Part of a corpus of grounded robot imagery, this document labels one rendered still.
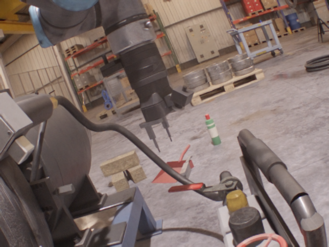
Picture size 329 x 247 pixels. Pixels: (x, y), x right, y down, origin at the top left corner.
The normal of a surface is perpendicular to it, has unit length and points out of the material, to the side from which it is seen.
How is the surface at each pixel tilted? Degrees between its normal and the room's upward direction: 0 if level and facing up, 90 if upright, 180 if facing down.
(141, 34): 90
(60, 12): 141
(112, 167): 90
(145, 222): 90
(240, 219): 0
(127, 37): 90
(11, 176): 82
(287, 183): 15
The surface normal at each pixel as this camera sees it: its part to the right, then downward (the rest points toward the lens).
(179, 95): -0.45, 0.37
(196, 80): -0.04, 0.25
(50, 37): 0.57, 0.75
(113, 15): -0.26, 0.33
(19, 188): 0.90, -0.41
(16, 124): 0.72, -0.68
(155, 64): 0.53, -0.02
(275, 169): -0.60, -0.77
